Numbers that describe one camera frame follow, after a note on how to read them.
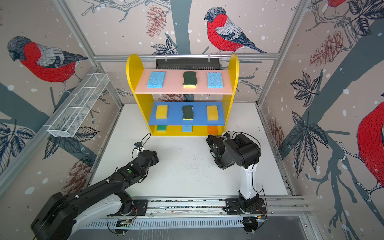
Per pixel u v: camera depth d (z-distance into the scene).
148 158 0.66
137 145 0.75
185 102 1.23
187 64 0.90
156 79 0.74
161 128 1.04
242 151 0.54
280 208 0.75
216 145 0.77
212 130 1.01
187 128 1.02
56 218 0.40
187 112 0.95
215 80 0.75
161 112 0.94
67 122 0.71
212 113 0.95
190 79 0.74
